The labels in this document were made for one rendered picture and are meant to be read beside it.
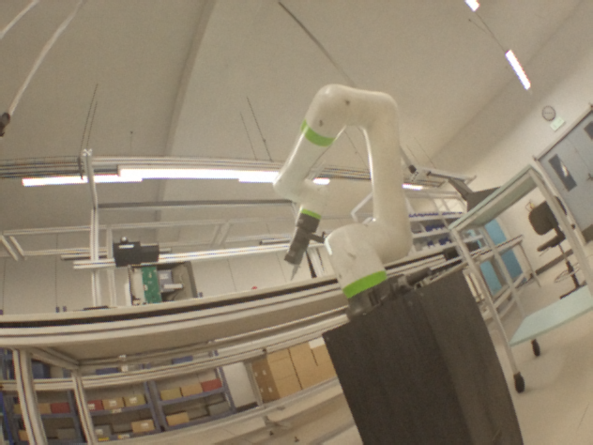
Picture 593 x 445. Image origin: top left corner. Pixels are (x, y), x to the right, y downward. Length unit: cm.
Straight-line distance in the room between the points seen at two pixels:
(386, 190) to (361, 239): 18
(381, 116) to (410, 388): 70
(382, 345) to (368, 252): 25
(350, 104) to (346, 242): 36
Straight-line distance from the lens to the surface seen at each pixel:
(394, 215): 84
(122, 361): 166
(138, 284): 107
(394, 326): 59
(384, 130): 85
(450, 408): 60
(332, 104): 76
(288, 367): 454
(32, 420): 97
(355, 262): 73
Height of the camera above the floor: 77
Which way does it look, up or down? 25 degrees up
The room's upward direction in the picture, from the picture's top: 21 degrees counter-clockwise
